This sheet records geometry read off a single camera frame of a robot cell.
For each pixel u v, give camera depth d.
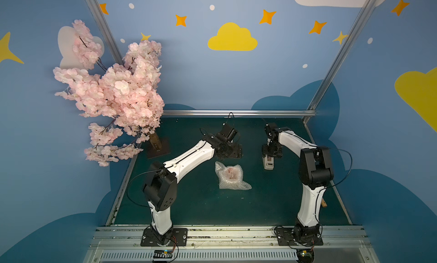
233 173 0.88
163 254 0.73
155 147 1.01
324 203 0.82
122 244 0.75
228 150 0.72
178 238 0.74
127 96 0.58
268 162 0.98
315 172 0.55
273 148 0.86
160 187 0.46
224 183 0.84
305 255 0.73
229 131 0.66
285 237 0.74
